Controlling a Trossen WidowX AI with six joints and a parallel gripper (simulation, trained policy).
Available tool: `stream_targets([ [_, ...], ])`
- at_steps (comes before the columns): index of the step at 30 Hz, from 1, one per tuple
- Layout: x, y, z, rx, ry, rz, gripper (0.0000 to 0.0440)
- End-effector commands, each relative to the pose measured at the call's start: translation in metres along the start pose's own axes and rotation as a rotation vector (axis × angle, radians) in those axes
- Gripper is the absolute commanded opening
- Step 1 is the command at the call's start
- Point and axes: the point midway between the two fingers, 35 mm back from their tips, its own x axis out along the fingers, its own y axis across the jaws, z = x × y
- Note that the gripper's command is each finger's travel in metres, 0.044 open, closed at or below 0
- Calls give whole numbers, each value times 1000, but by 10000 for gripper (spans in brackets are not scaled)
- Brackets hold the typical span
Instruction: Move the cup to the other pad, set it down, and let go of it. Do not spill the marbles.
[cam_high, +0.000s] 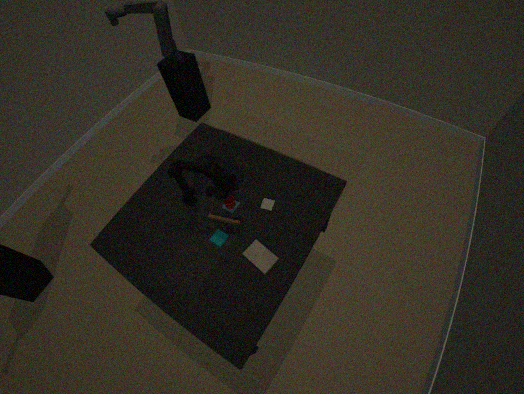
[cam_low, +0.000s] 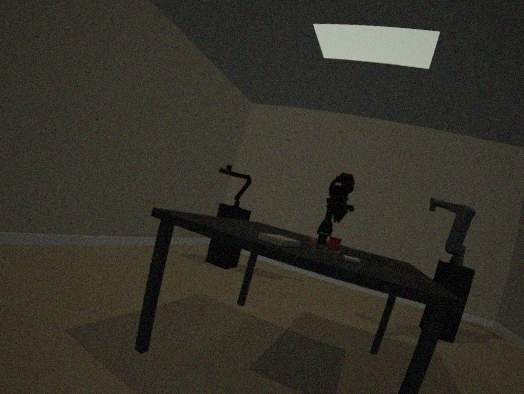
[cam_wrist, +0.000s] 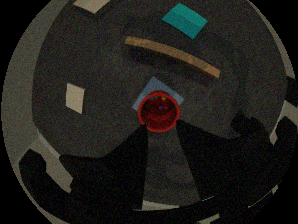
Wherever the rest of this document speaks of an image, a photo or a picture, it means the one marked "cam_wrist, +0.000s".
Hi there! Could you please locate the tan flat bar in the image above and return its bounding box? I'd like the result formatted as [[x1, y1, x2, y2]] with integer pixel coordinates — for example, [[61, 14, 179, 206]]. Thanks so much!
[[124, 36, 221, 79]]

